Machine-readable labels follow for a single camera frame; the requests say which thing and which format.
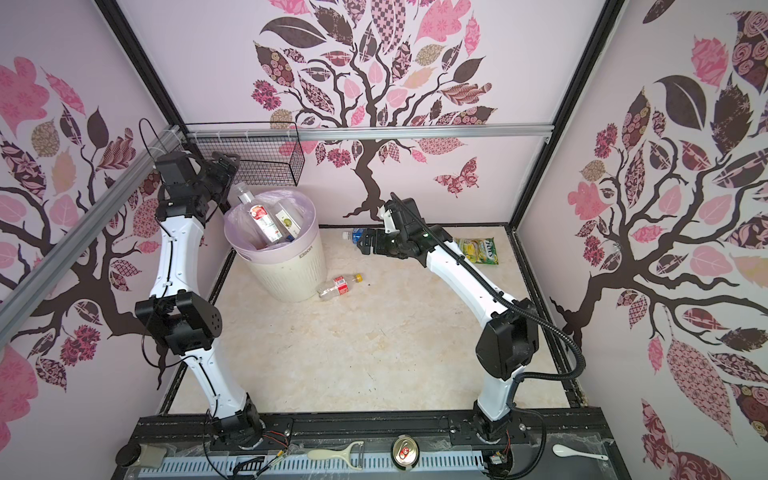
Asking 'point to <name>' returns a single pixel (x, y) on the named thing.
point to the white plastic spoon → (560, 450)
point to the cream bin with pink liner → (294, 270)
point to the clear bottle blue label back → (355, 235)
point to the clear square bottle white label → (287, 221)
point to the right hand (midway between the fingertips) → (372, 239)
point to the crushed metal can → (405, 452)
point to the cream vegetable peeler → (322, 454)
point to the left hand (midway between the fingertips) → (236, 165)
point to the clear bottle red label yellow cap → (339, 287)
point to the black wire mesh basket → (270, 153)
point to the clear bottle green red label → (262, 216)
